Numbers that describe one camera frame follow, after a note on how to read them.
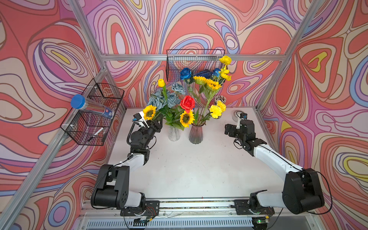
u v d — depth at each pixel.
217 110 0.71
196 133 0.91
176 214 0.73
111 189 0.43
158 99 0.76
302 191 0.41
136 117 0.70
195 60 0.88
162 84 0.69
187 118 0.74
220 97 1.01
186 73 0.75
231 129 0.77
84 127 0.72
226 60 0.72
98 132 0.74
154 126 0.72
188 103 0.70
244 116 0.76
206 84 0.73
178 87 0.76
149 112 0.72
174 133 0.95
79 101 0.62
